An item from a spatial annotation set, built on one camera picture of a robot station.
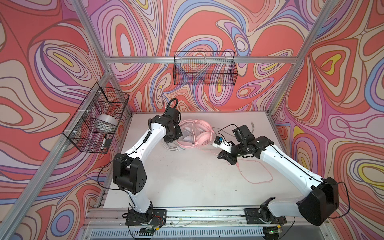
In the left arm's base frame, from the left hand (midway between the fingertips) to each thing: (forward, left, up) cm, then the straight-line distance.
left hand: (180, 135), depth 86 cm
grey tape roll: (-5, +34, +16) cm, 38 cm away
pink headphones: (-4, -12, +7) cm, 14 cm away
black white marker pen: (-11, +36, +10) cm, 39 cm away
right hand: (-15, -23, -1) cm, 27 cm away
